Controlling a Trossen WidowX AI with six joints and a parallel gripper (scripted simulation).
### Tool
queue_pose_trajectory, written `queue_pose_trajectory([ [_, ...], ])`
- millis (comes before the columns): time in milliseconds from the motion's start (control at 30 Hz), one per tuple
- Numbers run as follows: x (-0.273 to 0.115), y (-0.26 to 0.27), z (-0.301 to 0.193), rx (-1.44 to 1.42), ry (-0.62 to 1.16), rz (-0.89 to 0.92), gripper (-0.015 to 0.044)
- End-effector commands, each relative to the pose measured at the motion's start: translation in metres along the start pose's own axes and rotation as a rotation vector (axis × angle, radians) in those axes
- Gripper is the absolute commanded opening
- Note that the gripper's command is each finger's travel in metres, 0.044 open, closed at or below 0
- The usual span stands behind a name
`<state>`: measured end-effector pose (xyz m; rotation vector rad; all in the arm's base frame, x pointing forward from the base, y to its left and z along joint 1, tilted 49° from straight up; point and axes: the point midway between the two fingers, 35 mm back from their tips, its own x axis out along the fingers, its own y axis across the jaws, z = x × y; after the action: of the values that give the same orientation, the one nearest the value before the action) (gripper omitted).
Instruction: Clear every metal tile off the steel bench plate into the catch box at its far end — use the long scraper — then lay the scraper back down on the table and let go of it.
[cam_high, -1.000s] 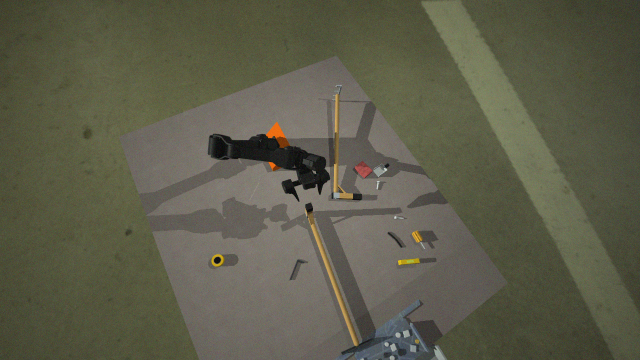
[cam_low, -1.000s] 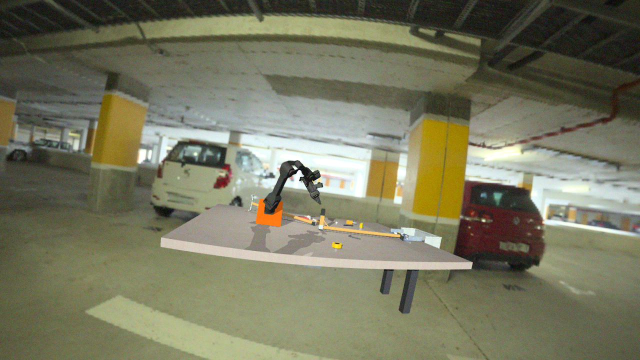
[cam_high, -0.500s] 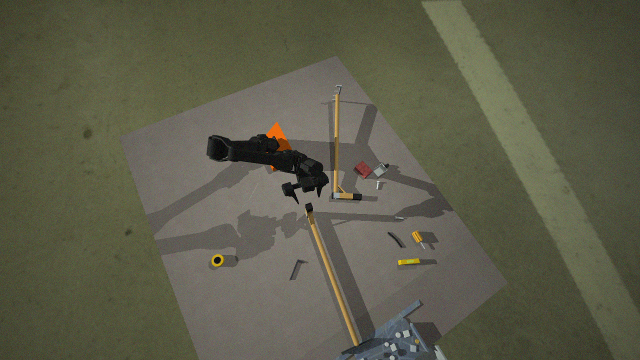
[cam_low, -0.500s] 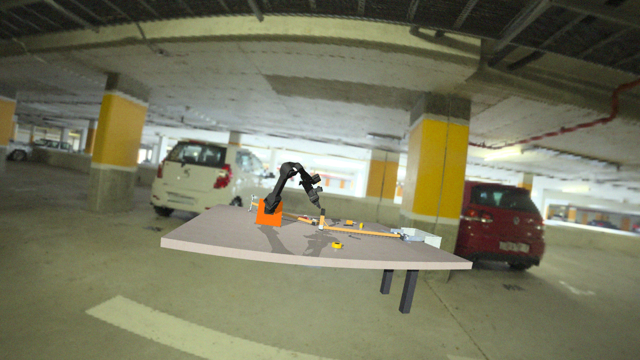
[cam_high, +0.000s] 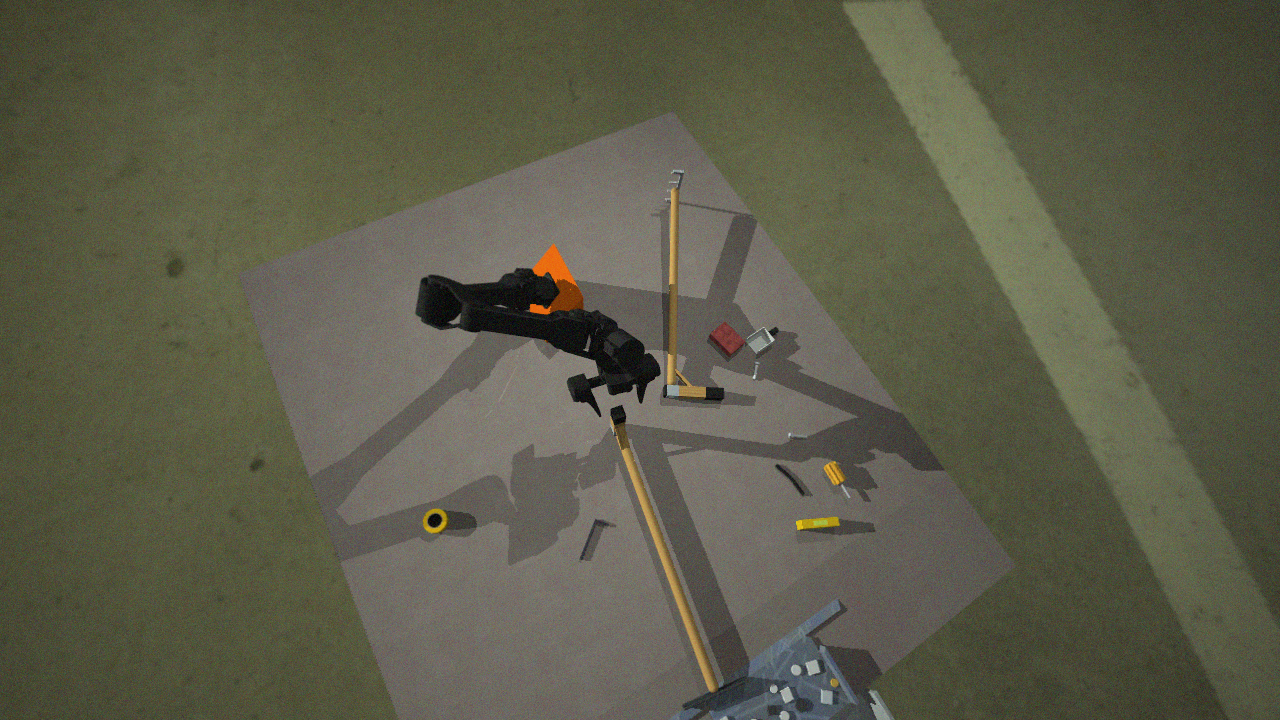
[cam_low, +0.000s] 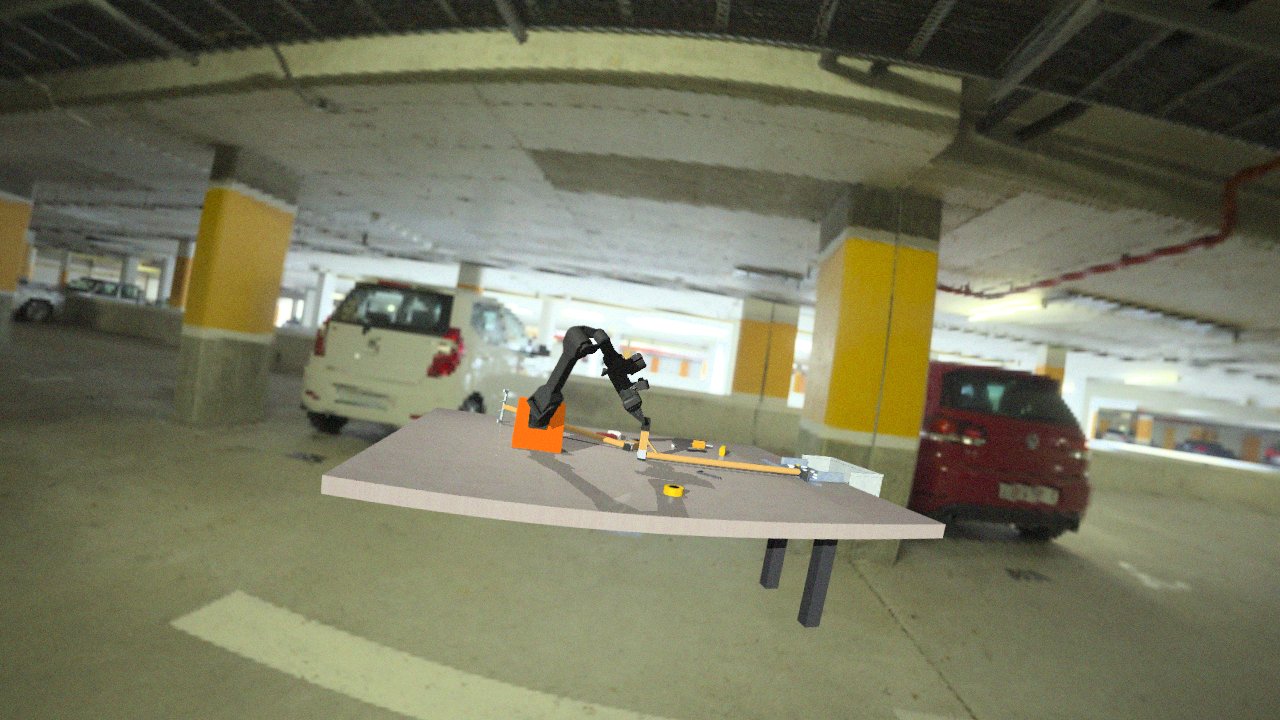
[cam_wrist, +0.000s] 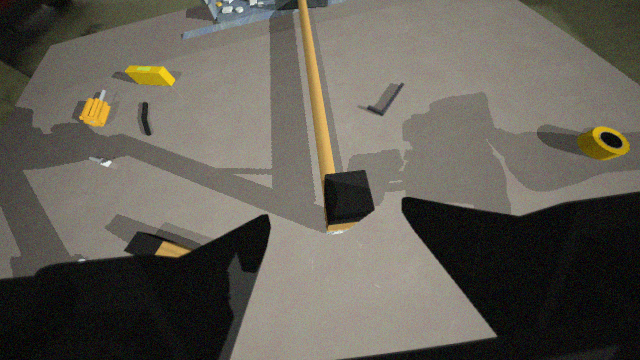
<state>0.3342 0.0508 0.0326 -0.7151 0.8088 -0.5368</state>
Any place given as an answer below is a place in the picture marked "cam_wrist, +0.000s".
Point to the yellow rectangular block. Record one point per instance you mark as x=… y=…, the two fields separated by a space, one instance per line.
x=150 y=75

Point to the yellow cylinder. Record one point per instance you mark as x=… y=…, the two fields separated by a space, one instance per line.
x=603 y=143

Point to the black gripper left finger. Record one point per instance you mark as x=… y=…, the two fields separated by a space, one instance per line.
x=197 y=300

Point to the black bent bar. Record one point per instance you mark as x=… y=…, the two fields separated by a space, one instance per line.
x=144 y=118

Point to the grey l-shaped bar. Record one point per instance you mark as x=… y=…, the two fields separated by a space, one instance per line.
x=378 y=111

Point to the long wooden-handled scraper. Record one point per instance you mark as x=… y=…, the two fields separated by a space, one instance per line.
x=347 y=196

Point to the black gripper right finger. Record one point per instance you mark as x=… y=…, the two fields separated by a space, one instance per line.
x=512 y=268

